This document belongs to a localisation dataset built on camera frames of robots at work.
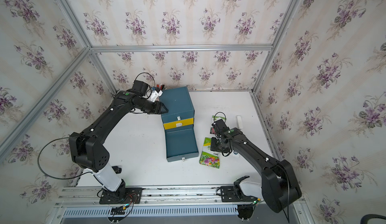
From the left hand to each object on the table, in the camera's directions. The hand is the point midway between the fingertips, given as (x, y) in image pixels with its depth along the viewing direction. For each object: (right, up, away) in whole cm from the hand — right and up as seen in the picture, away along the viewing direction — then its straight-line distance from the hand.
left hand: (165, 112), depth 83 cm
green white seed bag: (+30, -5, +18) cm, 36 cm away
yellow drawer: (+7, -7, +3) cm, 10 cm away
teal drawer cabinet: (+7, +7, +4) cm, 10 cm away
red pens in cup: (-7, +18, +25) cm, 31 cm away
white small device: (+47, -7, +15) cm, 50 cm away
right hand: (+29, -20, +1) cm, 35 cm away
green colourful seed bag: (+24, -26, +3) cm, 36 cm away
